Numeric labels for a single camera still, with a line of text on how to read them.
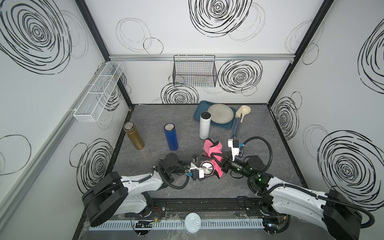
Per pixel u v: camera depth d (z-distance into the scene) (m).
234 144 0.63
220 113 1.13
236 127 1.05
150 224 0.72
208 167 0.63
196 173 0.55
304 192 0.49
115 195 0.42
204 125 0.88
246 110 1.15
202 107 1.19
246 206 0.74
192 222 0.65
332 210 0.41
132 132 0.82
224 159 0.65
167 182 0.50
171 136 0.84
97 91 0.78
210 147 0.68
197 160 0.63
